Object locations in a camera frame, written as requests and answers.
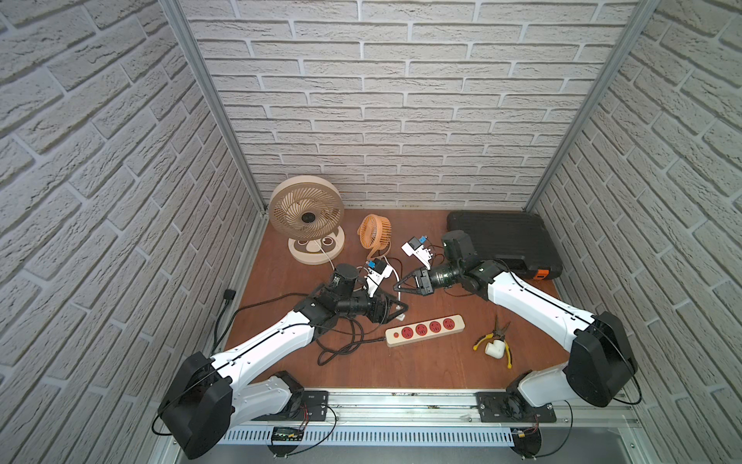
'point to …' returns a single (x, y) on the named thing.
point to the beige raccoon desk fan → (309, 210)
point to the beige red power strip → (416, 332)
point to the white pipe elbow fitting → (496, 349)
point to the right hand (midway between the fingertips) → (399, 288)
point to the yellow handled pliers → (499, 333)
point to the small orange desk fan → (375, 233)
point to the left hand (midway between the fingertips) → (395, 294)
